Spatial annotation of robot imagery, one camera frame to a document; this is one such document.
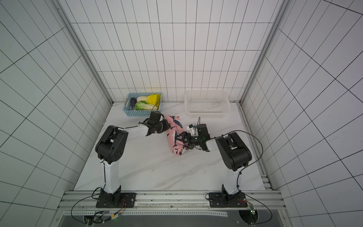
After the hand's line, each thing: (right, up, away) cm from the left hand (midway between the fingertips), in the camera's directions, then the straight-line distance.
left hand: (169, 127), depth 100 cm
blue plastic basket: (-36, +13, +13) cm, 40 cm away
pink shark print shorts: (+4, 0, -1) cm, 4 cm away
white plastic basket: (+31, +18, +18) cm, 40 cm away
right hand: (+4, -9, -11) cm, 14 cm away
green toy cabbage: (-21, +16, +7) cm, 27 cm away
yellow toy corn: (-13, +22, +11) cm, 28 cm away
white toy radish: (-25, +23, +16) cm, 37 cm away
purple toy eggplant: (-32, +20, +16) cm, 41 cm away
